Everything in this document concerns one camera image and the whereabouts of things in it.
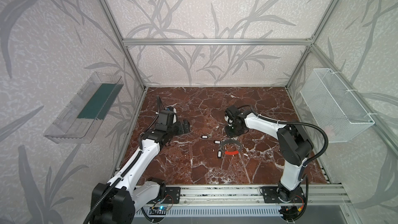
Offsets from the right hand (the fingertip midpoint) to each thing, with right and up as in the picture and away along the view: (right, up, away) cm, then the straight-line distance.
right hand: (228, 130), depth 94 cm
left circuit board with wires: (-37, -34, -21) cm, 54 cm away
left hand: (-25, +7, -10) cm, 28 cm away
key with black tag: (-15, -4, +1) cm, 16 cm away
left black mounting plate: (-30, -27, -20) cm, 45 cm away
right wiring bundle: (+27, -34, -23) cm, 49 cm away
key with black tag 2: (-6, -13, -7) cm, 16 cm away
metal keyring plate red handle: (-3, -7, -2) cm, 8 cm away
